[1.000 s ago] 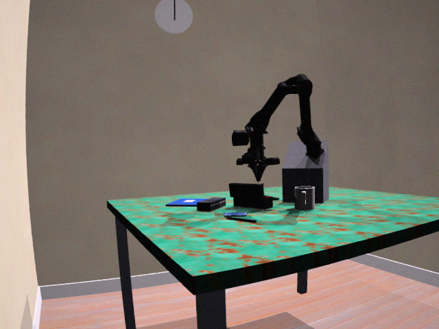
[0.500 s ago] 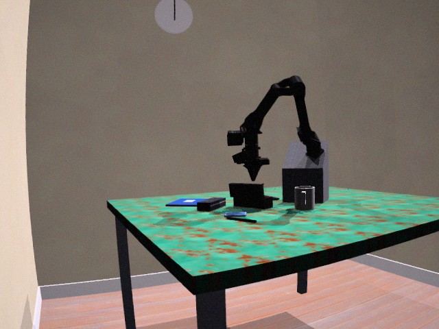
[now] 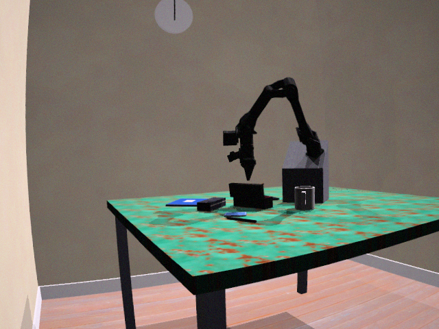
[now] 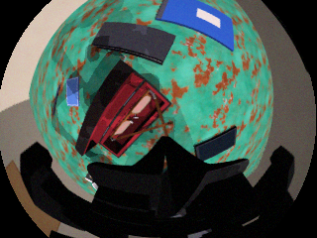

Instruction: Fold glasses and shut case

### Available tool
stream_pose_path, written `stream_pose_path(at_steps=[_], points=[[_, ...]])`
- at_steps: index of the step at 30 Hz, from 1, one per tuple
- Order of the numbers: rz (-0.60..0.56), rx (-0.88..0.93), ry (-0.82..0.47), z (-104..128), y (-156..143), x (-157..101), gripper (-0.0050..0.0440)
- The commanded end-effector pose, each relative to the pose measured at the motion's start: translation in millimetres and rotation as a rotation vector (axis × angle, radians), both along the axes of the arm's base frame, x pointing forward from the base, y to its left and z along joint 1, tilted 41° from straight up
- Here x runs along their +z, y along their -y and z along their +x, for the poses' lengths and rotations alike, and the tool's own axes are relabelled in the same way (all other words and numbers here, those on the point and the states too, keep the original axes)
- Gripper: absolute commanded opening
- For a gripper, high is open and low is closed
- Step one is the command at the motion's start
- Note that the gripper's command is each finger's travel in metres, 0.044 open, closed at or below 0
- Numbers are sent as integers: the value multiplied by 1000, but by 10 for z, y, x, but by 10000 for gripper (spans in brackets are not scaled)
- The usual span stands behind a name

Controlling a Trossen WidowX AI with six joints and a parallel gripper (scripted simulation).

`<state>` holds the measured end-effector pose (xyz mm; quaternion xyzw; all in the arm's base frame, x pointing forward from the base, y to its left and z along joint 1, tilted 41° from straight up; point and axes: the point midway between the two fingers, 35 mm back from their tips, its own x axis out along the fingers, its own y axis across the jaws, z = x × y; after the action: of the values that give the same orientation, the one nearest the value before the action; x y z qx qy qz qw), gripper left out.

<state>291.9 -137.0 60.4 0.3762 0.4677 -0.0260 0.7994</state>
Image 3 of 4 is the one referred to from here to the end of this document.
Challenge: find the dark grey mug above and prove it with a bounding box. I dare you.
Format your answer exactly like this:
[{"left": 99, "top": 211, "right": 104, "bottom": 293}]
[{"left": 294, "top": 186, "right": 315, "bottom": 210}]

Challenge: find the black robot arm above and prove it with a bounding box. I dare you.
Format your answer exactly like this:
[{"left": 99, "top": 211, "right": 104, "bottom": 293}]
[{"left": 223, "top": 77, "right": 324, "bottom": 162}]

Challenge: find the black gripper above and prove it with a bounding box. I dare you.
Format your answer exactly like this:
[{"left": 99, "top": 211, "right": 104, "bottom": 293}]
[{"left": 240, "top": 145, "right": 256, "bottom": 181}]

